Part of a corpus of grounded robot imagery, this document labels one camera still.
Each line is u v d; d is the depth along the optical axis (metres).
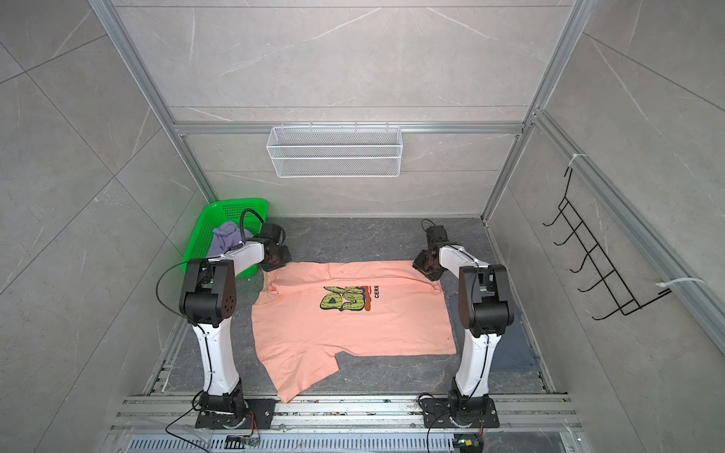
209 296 0.56
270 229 0.85
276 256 0.88
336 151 1.03
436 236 0.84
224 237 1.11
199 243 1.04
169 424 0.62
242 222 0.82
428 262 0.86
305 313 0.94
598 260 0.67
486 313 0.54
